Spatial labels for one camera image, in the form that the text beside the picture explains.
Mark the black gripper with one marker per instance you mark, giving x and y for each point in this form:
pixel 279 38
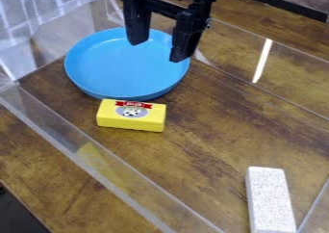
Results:
pixel 192 21

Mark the white speckled foam block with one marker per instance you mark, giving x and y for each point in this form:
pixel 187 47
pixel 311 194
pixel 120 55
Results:
pixel 269 206

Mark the blue round tray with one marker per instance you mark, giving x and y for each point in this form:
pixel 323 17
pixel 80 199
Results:
pixel 109 69

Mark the yellow rectangular block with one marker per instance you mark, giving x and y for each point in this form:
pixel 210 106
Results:
pixel 131 115

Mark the clear acrylic corner bracket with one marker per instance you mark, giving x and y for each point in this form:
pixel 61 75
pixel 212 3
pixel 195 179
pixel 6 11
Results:
pixel 113 12

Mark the clear acrylic enclosure wall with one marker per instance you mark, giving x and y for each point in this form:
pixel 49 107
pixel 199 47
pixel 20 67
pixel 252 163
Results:
pixel 250 108

